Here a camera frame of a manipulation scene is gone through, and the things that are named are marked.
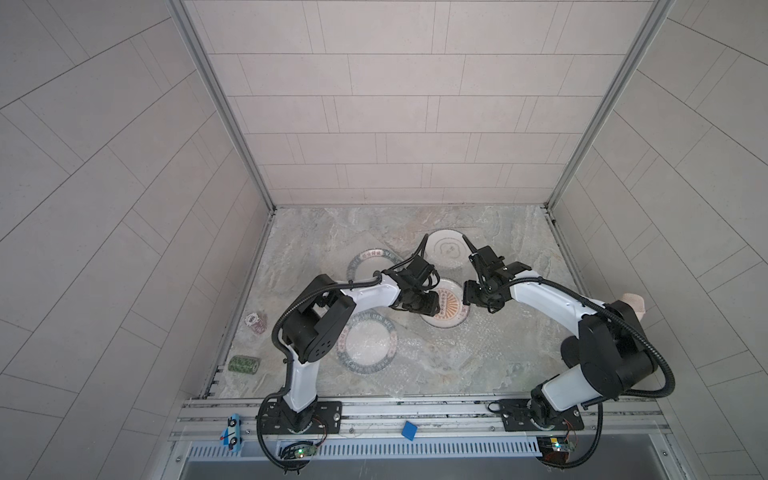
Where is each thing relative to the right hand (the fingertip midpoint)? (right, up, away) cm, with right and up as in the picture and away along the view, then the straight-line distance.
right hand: (468, 299), depth 90 cm
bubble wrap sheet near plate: (-16, -15, -10) cm, 24 cm away
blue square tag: (-19, -25, -21) cm, 38 cm away
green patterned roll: (-61, -14, -14) cm, 64 cm away
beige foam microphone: (+29, +6, -28) cm, 40 cm away
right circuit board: (+15, -30, -22) cm, 40 cm away
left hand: (-9, -3, 0) cm, 9 cm away
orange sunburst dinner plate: (-5, -4, -1) cm, 6 cm away
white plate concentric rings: (-4, +13, +13) cm, 19 cm away
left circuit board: (-42, -28, -25) cm, 56 cm away
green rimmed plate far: (-32, +10, +10) cm, 35 cm away
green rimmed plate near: (-30, -10, -8) cm, 32 cm away
